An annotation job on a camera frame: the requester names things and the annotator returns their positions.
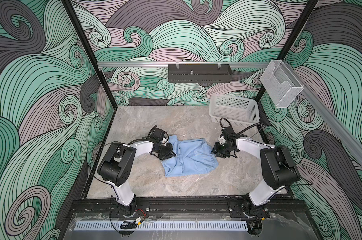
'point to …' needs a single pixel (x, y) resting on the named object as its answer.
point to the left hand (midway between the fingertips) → (175, 153)
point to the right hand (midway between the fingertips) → (213, 153)
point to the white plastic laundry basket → (238, 110)
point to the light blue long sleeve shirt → (192, 156)
